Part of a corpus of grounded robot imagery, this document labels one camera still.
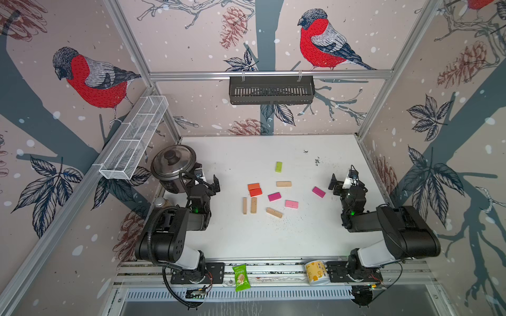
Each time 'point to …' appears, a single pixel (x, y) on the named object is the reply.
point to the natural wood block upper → (283, 184)
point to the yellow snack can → (317, 272)
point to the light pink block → (291, 204)
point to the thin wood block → (244, 205)
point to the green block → (279, 166)
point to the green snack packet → (242, 283)
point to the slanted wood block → (273, 212)
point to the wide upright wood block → (253, 205)
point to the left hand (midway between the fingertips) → (206, 173)
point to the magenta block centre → (275, 196)
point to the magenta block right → (318, 191)
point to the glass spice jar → (159, 201)
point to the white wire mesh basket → (135, 135)
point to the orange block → (252, 186)
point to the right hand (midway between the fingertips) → (344, 174)
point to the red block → (255, 191)
